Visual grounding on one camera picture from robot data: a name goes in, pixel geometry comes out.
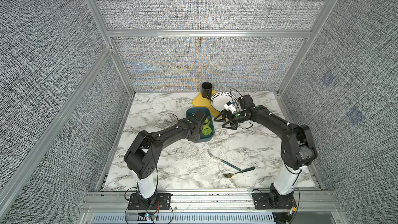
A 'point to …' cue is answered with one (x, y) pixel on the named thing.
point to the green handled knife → (224, 161)
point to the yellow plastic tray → (198, 100)
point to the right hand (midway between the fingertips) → (218, 119)
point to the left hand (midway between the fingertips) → (204, 125)
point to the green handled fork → (229, 175)
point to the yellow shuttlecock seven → (206, 128)
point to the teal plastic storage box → (203, 138)
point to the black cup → (206, 89)
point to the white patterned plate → (218, 100)
